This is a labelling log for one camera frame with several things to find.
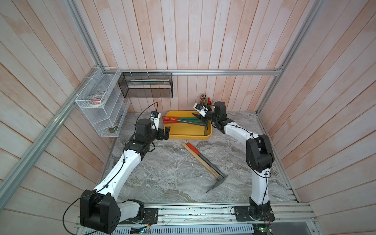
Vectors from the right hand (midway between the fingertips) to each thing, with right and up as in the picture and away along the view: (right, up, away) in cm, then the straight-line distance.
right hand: (194, 108), depth 94 cm
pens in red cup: (+9, +7, +13) cm, 18 cm away
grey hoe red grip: (+9, -12, +13) cm, 20 cm away
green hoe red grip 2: (+9, -16, +11) cm, 22 cm away
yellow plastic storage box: (-5, -16, +14) cm, 22 cm away
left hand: (-19, -13, -12) cm, 26 cm away
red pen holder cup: (+13, +8, +21) cm, 25 cm away
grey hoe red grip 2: (+16, -41, -9) cm, 45 cm away
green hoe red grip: (-7, -7, +14) cm, 17 cm away
